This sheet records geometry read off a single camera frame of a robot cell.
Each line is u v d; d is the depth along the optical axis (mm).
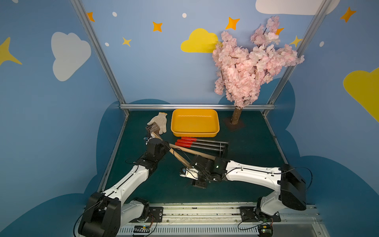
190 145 990
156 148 652
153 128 1081
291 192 404
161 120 1153
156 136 818
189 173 659
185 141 1028
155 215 744
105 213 400
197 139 1023
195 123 1148
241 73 698
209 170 589
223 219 736
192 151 962
